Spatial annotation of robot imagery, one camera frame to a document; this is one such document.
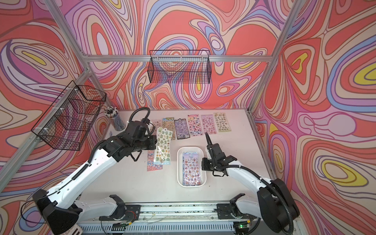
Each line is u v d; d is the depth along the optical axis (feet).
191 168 2.85
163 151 2.51
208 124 3.65
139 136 1.81
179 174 2.76
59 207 1.26
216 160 2.14
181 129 3.55
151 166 2.95
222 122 3.68
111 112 3.15
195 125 3.64
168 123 3.65
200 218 2.39
